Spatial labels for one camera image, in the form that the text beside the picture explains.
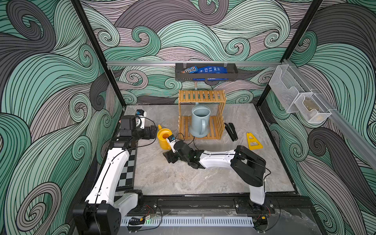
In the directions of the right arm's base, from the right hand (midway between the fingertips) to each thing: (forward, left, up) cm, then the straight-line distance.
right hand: (169, 149), depth 87 cm
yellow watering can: (+8, +4, +5) cm, 10 cm away
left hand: (+6, +10, +17) cm, 20 cm away
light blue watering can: (+15, -20, +14) cm, 28 cm away
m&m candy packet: (+41, -14, +28) cm, 52 cm away
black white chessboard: (-17, +23, -3) cm, 28 cm away
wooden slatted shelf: (+24, -33, -5) cm, 41 cm away
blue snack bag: (+41, -27, +29) cm, 57 cm away
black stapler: (+16, -43, -5) cm, 46 cm away
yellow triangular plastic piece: (+10, -57, -7) cm, 59 cm away
